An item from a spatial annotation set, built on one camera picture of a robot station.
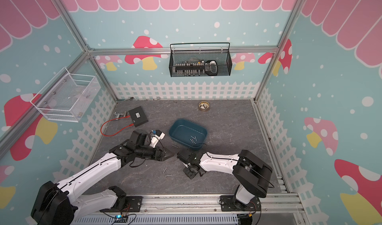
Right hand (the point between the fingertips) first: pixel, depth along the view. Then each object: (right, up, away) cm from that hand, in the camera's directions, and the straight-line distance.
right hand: (191, 170), depth 85 cm
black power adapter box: (-39, +31, +23) cm, 55 cm away
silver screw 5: (+3, +17, +12) cm, 20 cm away
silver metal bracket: (-53, +31, +24) cm, 66 cm away
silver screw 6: (+1, +17, +13) cm, 22 cm away
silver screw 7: (+1, +15, +11) cm, 18 cm away
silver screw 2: (-15, 0, 0) cm, 15 cm away
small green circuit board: (-34, -19, -13) cm, 41 cm away
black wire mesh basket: (+5, +67, +9) cm, 68 cm away
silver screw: (-11, +12, +9) cm, 19 cm away
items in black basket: (+1, +61, +4) cm, 61 cm away
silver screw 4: (0, +15, +11) cm, 19 cm away
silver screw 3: (-15, -2, -2) cm, 15 cm away
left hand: (-12, +10, -8) cm, 18 cm away
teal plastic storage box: (-2, +19, +16) cm, 25 cm away
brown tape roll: (+9, +39, +30) cm, 50 cm away
